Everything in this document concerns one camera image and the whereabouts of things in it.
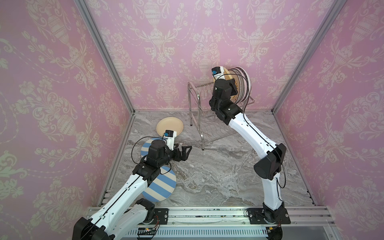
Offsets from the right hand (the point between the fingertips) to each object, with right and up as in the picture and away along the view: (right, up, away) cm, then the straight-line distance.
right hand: (236, 81), depth 72 cm
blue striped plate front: (-39, -56, +11) cm, 69 cm away
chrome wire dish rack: (-9, -24, +31) cm, 40 cm away
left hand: (-25, -33, +4) cm, 41 cm away
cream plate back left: (-38, -20, +38) cm, 58 cm away
